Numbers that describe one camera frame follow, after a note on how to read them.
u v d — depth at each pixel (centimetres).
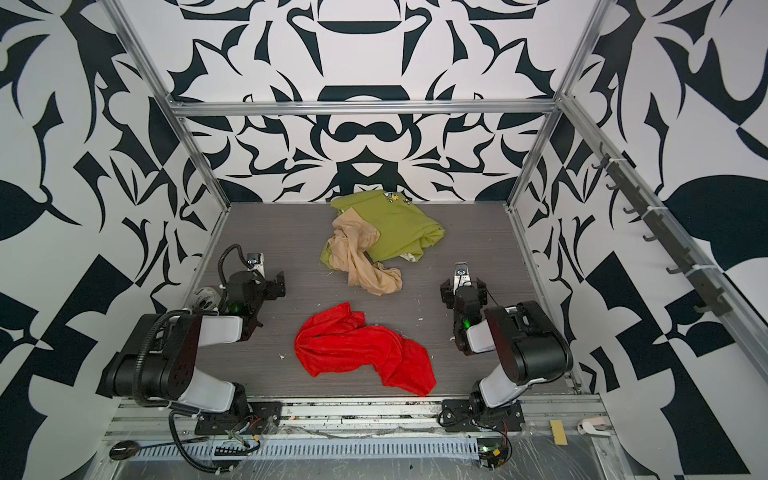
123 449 69
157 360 46
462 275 80
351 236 95
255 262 81
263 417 74
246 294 73
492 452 71
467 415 74
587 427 72
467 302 72
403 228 109
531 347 46
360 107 96
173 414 66
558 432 72
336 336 83
